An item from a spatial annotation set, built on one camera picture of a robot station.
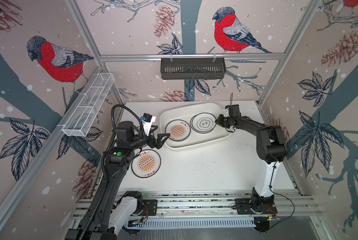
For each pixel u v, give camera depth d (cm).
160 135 62
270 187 61
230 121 80
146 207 73
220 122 93
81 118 72
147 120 60
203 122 107
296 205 75
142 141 60
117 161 49
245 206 73
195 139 98
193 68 104
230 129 94
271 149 54
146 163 89
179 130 103
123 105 122
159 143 63
